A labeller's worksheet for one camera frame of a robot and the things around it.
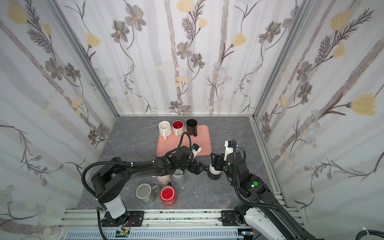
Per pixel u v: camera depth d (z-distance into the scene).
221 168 0.64
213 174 0.83
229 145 0.64
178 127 1.06
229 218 0.73
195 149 0.76
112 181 0.46
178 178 0.79
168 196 0.74
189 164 0.75
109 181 0.46
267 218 0.57
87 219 0.75
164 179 0.84
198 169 0.76
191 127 1.04
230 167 0.54
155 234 0.70
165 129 1.04
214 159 0.65
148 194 0.72
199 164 0.76
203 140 1.06
